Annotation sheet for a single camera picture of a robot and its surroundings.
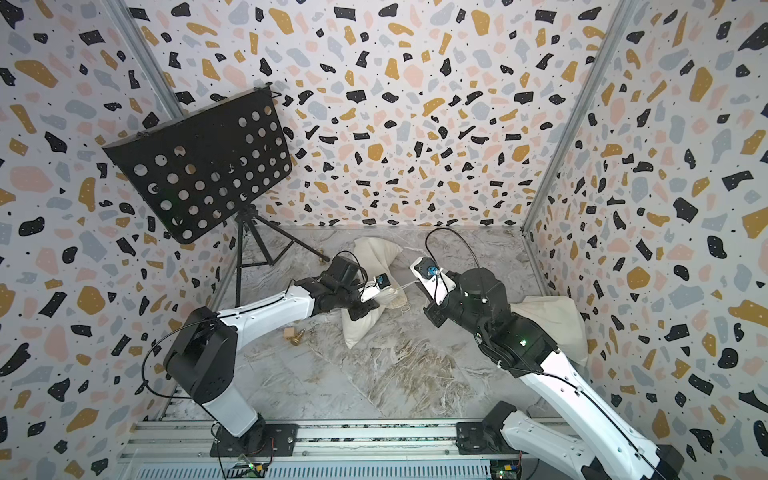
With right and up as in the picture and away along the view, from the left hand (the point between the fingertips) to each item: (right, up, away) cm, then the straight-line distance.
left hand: (375, 298), depth 89 cm
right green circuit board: (+33, -39, -17) cm, 54 cm away
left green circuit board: (-29, -39, -17) cm, 52 cm away
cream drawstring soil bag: (-5, -9, -2) cm, 11 cm away
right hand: (+12, +7, -24) cm, 28 cm away
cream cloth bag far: (-1, +12, +11) cm, 16 cm away
